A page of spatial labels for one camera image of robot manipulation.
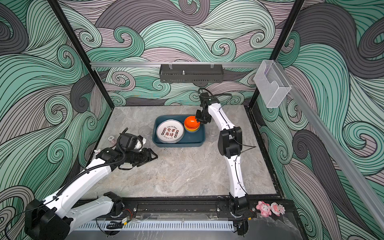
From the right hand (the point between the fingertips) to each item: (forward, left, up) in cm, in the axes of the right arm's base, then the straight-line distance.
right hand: (199, 120), depth 99 cm
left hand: (-29, +25, +5) cm, 38 cm away
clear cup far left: (-5, +39, -7) cm, 39 cm away
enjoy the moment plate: (-4, +20, -7) cm, 22 cm away
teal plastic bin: (-10, +1, -9) cm, 13 cm away
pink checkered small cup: (-14, +57, -4) cm, 58 cm away
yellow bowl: (-4, +5, -6) cm, 9 cm away
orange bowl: (0, +6, -3) cm, 7 cm away
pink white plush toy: (-50, -37, -7) cm, 63 cm away
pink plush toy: (-50, -31, -7) cm, 59 cm away
